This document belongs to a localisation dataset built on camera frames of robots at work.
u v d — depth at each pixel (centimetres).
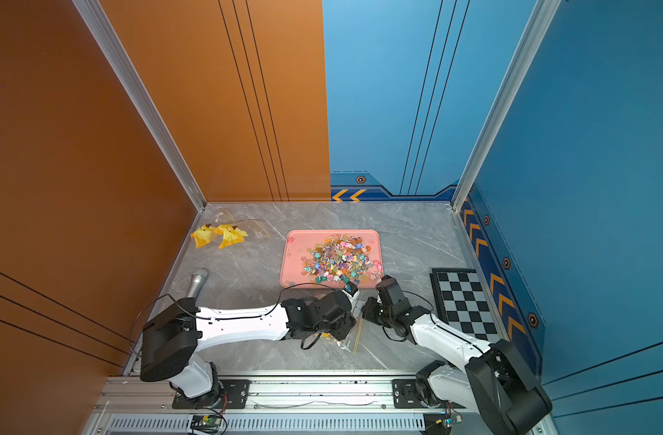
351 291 72
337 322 63
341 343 79
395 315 66
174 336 47
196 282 94
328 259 97
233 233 96
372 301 78
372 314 77
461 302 87
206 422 72
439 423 70
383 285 68
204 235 99
